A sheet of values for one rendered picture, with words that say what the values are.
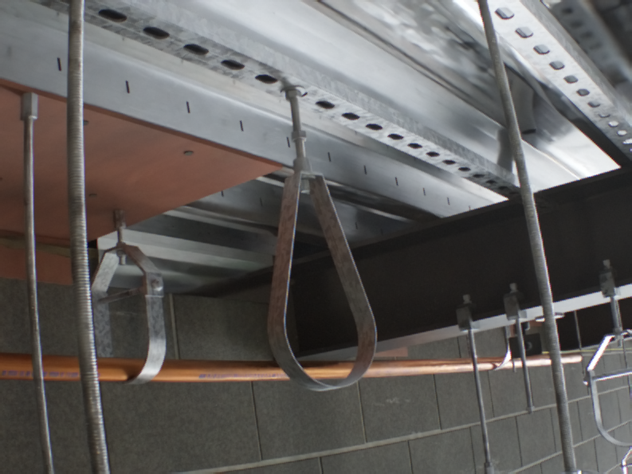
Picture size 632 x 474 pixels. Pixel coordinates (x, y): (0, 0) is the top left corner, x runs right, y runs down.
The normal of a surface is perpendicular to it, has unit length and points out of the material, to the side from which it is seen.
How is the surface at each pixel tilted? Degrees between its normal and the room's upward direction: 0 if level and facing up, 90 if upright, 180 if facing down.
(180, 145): 180
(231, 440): 90
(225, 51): 180
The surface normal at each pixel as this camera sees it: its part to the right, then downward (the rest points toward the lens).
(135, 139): 0.13, 0.96
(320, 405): 0.82, -0.23
